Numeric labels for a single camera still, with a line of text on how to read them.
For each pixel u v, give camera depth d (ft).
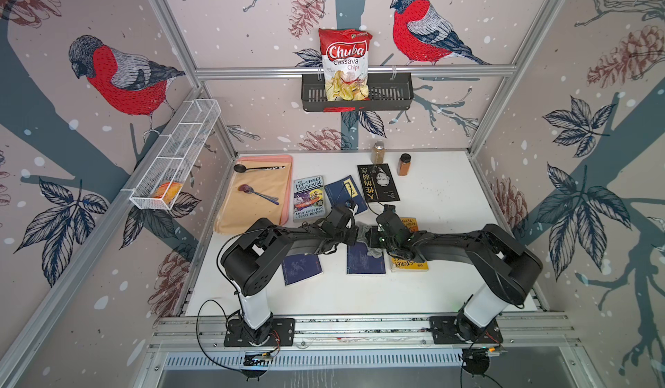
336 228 2.40
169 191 2.13
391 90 3.11
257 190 3.51
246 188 3.52
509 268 1.50
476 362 2.29
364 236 2.78
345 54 2.68
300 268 2.80
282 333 2.39
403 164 3.52
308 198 3.31
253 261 1.56
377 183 3.54
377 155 3.70
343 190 3.50
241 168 3.74
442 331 2.39
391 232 2.36
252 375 2.23
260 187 3.52
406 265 2.74
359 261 2.82
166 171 2.43
